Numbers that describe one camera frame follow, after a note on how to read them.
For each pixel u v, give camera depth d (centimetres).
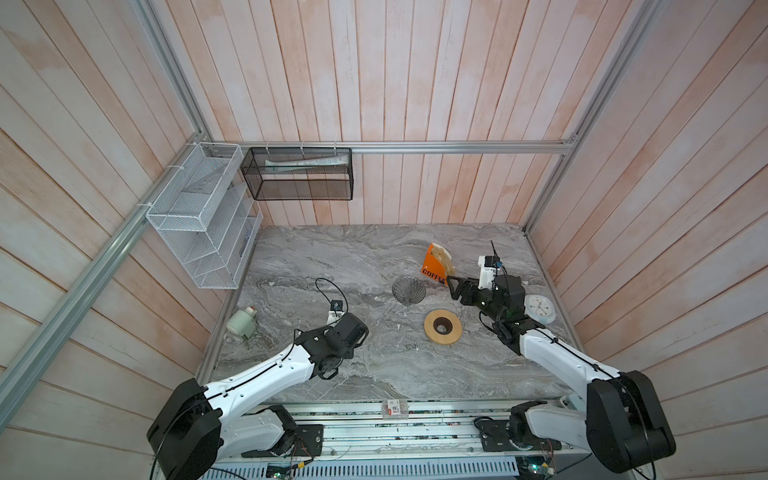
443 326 93
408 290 99
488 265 75
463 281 76
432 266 102
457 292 78
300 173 104
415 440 75
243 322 88
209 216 73
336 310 73
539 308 95
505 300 65
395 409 76
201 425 39
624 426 41
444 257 100
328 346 60
